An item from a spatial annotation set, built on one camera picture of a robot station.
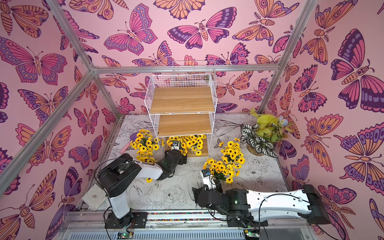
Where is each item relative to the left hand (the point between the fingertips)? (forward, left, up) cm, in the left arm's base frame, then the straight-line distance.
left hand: (182, 151), depth 96 cm
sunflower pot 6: (-18, -21, +10) cm, 30 cm away
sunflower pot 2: (-9, +19, +9) cm, 23 cm away
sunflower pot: (0, +22, +9) cm, 24 cm away
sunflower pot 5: (-8, -29, +11) cm, 32 cm away
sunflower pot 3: (-2, -1, +9) cm, 9 cm away
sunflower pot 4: (0, -8, +10) cm, 13 cm away
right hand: (-25, -11, +9) cm, 29 cm away
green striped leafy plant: (-2, -44, +20) cm, 49 cm away
